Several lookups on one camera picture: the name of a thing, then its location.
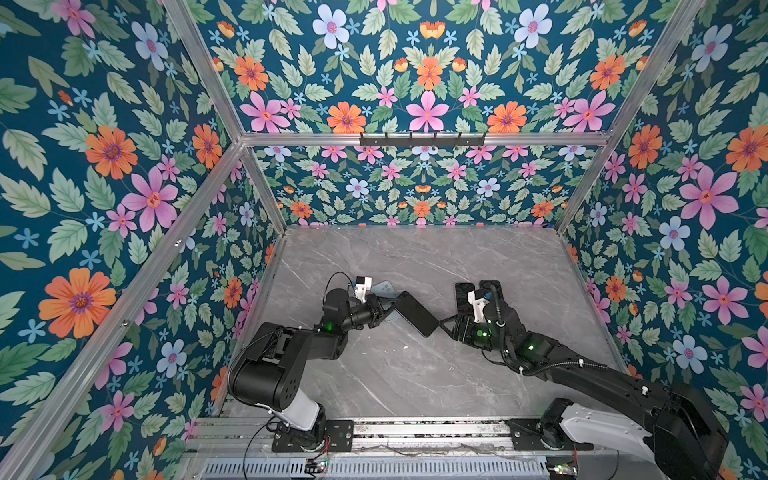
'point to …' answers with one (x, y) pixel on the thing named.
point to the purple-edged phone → (415, 314)
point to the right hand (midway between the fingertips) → (443, 325)
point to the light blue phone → (384, 288)
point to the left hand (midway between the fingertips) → (402, 299)
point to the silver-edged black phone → (493, 287)
